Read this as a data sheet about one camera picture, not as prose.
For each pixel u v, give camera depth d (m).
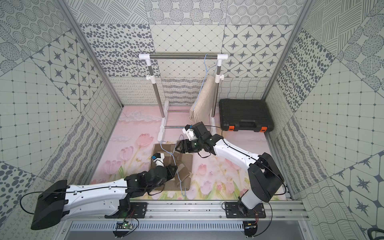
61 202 0.42
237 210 0.66
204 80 1.06
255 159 0.46
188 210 0.75
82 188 0.48
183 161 0.90
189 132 0.76
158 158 0.72
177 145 0.76
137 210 0.74
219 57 0.70
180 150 0.72
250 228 0.72
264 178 0.43
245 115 1.13
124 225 0.70
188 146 0.72
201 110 0.84
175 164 0.80
